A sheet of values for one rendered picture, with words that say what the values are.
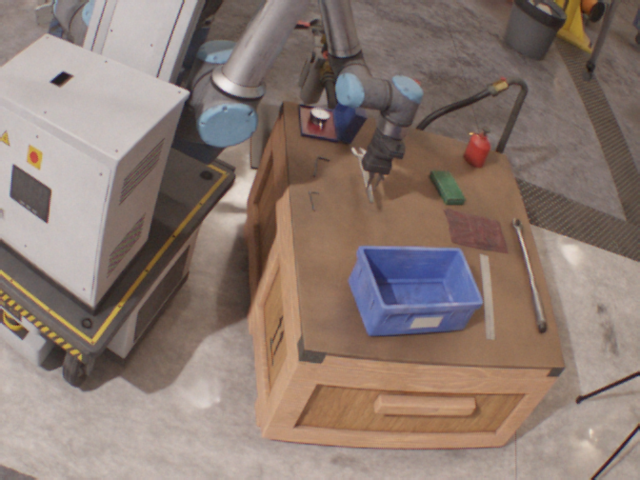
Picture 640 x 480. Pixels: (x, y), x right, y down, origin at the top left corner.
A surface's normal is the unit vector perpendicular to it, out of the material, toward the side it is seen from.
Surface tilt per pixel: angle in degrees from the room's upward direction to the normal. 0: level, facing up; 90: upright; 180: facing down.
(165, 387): 0
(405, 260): 90
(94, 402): 0
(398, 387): 90
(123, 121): 0
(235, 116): 95
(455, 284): 90
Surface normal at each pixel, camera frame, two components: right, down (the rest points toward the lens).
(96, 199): -0.37, 0.54
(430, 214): 0.29, -0.71
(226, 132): 0.18, 0.76
